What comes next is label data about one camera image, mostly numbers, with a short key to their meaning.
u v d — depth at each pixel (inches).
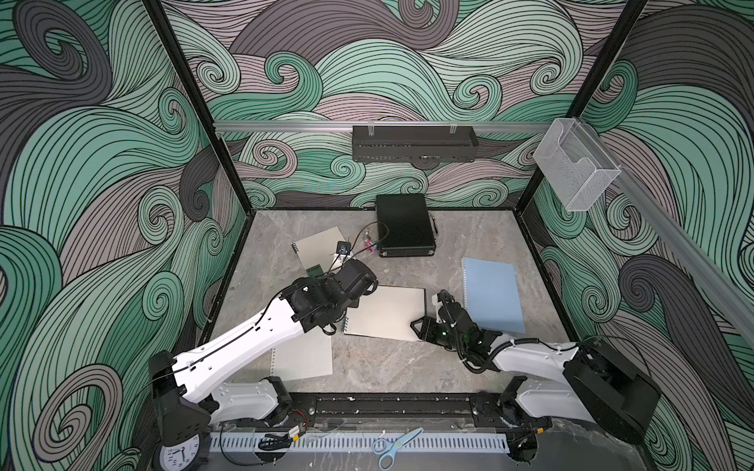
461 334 25.9
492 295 37.6
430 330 29.9
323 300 19.0
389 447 26.8
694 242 23.0
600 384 16.4
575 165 30.2
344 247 24.3
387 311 36.1
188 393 14.9
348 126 37.5
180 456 25.8
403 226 43.8
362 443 27.5
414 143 37.0
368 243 41.9
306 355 32.9
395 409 29.3
